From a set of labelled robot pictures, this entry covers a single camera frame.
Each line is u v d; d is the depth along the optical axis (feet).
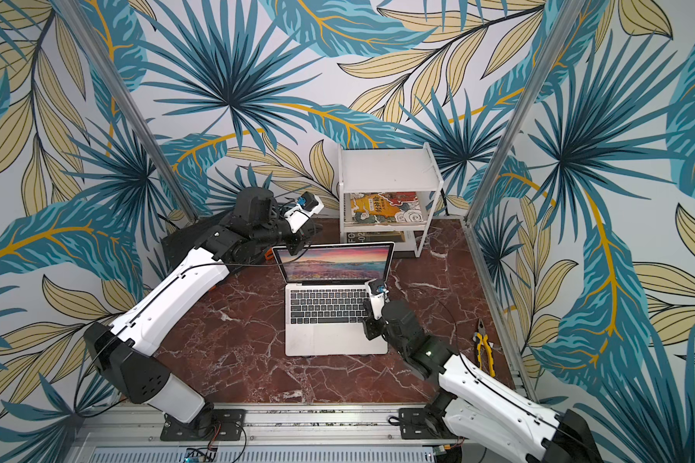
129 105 2.78
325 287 2.80
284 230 2.07
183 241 3.30
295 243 2.08
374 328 2.22
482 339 2.88
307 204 1.94
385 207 3.12
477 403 1.60
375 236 3.53
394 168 2.81
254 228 1.81
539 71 2.57
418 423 2.40
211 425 2.26
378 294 2.13
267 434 2.40
